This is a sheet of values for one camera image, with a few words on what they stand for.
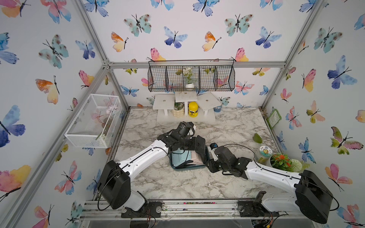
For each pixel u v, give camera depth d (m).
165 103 1.04
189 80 0.92
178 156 0.82
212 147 0.76
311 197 0.41
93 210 0.75
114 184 0.41
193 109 1.06
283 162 0.72
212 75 0.98
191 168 0.85
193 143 0.70
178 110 1.08
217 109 1.14
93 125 0.72
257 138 1.01
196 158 0.81
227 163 0.63
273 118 1.11
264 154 0.86
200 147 0.80
